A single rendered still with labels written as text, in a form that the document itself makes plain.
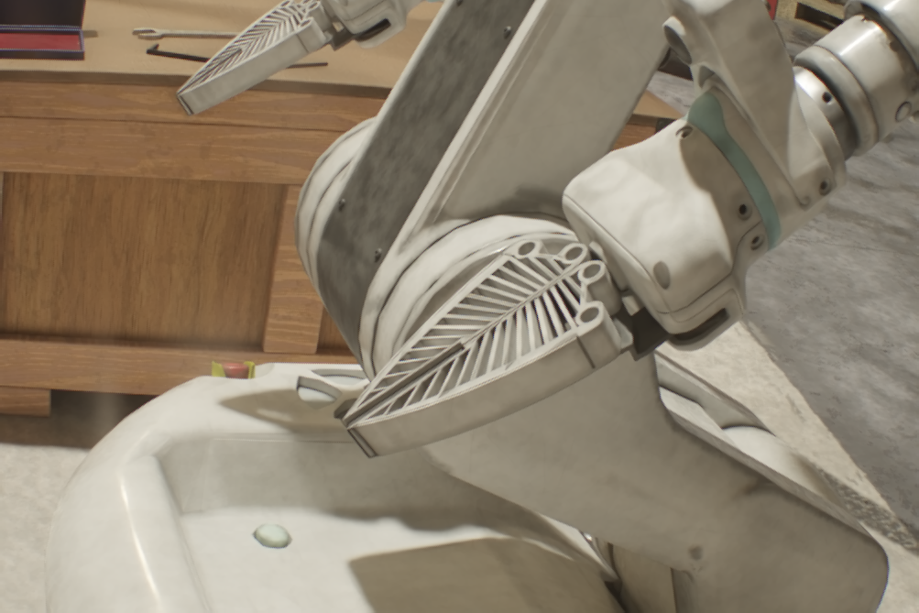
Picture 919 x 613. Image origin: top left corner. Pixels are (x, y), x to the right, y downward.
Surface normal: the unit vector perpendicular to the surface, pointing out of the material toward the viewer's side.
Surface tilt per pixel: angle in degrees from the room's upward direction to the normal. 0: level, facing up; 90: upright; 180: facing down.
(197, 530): 0
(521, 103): 86
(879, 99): 78
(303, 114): 90
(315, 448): 74
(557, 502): 103
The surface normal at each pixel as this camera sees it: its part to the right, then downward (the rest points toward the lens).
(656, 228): -0.51, -0.66
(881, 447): 0.18, -0.91
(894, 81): 0.18, 0.21
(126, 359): 0.31, 0.41
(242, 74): 0.06, 0.57
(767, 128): 0.06, -0.01
